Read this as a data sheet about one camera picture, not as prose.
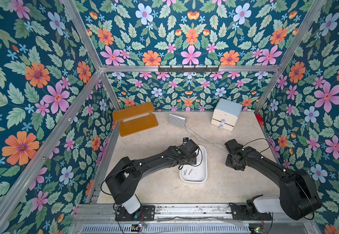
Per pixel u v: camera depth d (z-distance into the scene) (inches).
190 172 34.7
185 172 34.8
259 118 45.5
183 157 24.2
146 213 29.0
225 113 39.2
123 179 17.2
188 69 36.6
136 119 45.1
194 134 41.8
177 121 41.8
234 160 25.4
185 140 30.8
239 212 28.9
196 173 34.7
